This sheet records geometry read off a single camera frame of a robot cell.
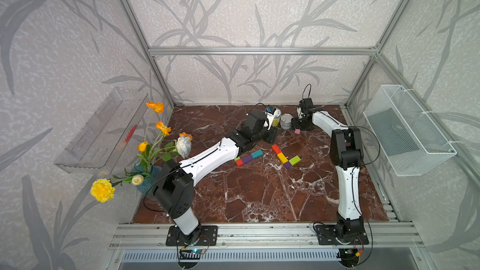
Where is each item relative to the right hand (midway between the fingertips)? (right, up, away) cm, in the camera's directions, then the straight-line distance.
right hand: (297, 125), depth 108 cm
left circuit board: (-49, -49, -37) cm, 79 cm away
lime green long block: (-34, -17, -14) cm, 40 cm away
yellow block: (-11, -17, -12) cm, 23 cm away
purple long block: (-29, -17, -13) cm, 36 cm away
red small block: (-13, -13, -9) cm, 21 cm away
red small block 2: (-33, -19, -14) cm, 41 cm away
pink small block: (-1, -4, -3) cm, 5 cm away
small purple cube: (-8, -20, -15) cm, 26 cm away
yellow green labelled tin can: (-12, +6, -3) cm, 14 cm away
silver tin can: (-7, +2, -2) cm, 8 cm away
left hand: (-16, -1, -27) cm, 32 cm away
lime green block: (-5, -18, -13) cm, 23 cm away
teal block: (-24, -15, -10) cm, 30 cm away
